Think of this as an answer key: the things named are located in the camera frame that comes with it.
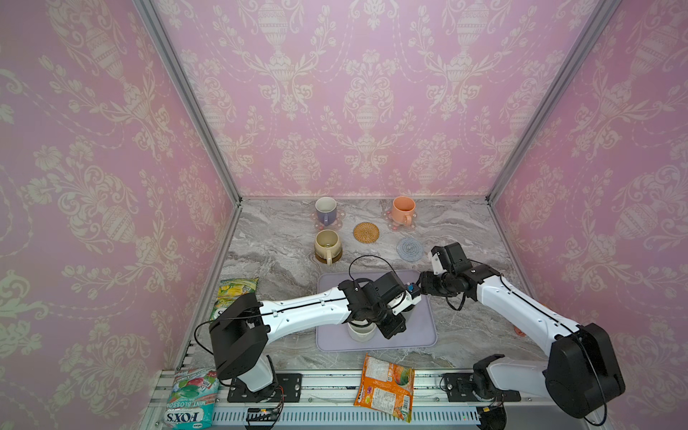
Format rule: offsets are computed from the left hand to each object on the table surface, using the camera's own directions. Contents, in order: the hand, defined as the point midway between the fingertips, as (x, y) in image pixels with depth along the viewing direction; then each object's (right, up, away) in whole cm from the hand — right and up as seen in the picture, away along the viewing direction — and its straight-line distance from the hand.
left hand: (404, 329), depth 74 cm
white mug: (-12, -2, +1) cm, 12 cm away
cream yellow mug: (-24, +21, +27) cm, 42 cm away
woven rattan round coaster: (-9, +26, +35) cm, 44 cm away
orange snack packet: (-5, -15, -2) cm, 16 cm away
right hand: (+9, +10, +12) cm, 18 cm away
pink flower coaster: (+1, +33, +41) cm, 53 cm away
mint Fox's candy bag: (-57, -17, -4) cm, 59 cm away
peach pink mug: (+6, +35, +32) cm, 48 cm away
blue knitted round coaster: (+8, +20, +29) cm, 36 cm away
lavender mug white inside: (-25, +36, +37) cm, 58 cm away
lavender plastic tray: (+7, -5, +11) cm, 14 cm away
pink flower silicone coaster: (-21, +29, +38) cm, 52 cm away
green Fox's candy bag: (-56, +6, +17) cm, 59 cm away
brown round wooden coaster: (-24, +17, +20) cm, 36 cm away
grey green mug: (+2, +3, +3) cm, 5 cm away
